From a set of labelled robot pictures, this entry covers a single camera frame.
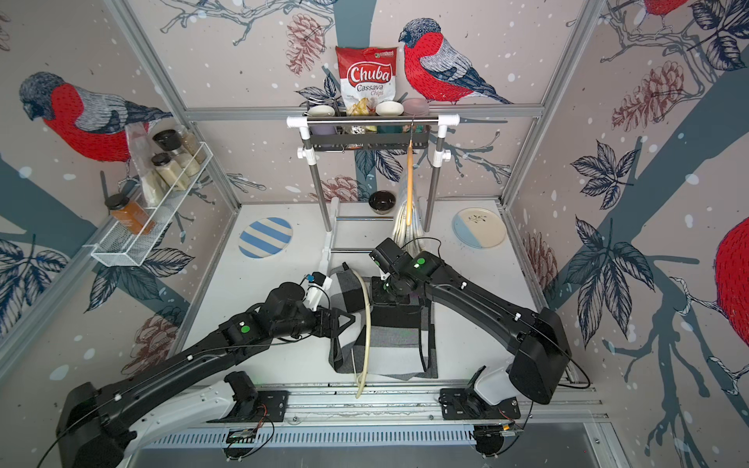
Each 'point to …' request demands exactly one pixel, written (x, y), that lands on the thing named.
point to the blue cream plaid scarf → (408, 237)
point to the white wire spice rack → (125, 247)
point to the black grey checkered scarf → (402, 338)
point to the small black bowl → (381, 202)
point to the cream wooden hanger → (369, 333)
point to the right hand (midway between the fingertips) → (372, 297)
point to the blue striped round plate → (264, 237)
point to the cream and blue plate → (479, 228)
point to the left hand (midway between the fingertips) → (348, 313)
